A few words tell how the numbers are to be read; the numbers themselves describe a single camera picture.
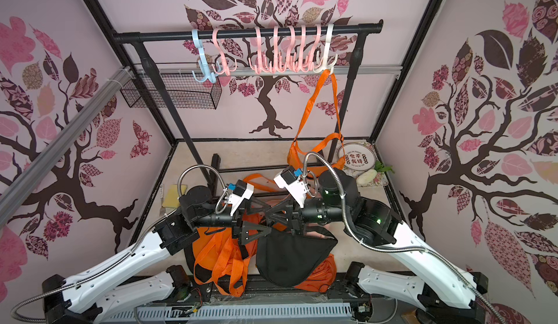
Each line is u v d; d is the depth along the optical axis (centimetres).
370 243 39
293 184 46
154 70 55
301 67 58
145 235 49
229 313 70
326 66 61
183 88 79
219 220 54
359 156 114
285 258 66
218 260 74
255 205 62
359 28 52
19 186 51
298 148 86
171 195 96
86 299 40
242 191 53
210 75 58
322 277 72
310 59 58
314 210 46
